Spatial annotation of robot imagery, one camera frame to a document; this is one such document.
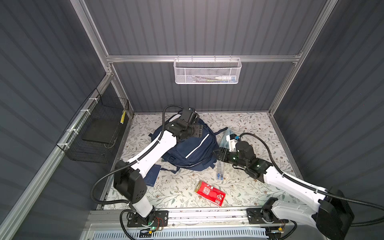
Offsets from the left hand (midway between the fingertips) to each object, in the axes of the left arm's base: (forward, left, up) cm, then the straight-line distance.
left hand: (196, 128), depth 82 cm
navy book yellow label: (-17, +28, -22) cm, 40 cm away
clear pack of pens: (-16, -14, -21) cm, 30 cm away
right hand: (-13, -9, -5) cm, 17 cm away
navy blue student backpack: (-6, +2, -17) cm, 18 cm away
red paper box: (-28, -6, -23) cm, 37 cm away
